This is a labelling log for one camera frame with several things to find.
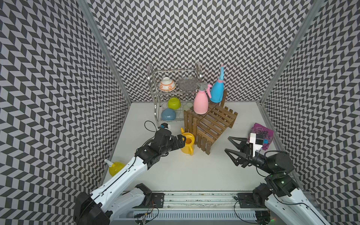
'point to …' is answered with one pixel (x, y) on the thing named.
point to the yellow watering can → (188, 149)
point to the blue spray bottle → (217, 91)
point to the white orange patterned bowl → (167, 85)
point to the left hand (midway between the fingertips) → (179, 141)
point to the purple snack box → (268, 134)
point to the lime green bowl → (174, 103)
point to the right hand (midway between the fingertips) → (226, 146)
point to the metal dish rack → (173, 91)
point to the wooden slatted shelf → (206, 129)
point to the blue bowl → (168, 114)
